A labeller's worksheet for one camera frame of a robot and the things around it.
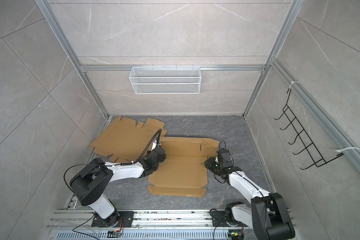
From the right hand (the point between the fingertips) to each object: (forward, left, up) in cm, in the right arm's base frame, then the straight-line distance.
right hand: (206, 161), depth 90 cm
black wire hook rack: (-12, -41, +27) cm, 51 cm away
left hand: (+9, +29, +4) cm, 31 cm away
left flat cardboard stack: (+20, +56, -4) cm, 60 cm away
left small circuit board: (-35, +50, -5) cm, 61 cm away
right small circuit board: (-36, -10, -5) cm, 38 cm away
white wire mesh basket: (+49, +25, +26) cm, 61 cm away
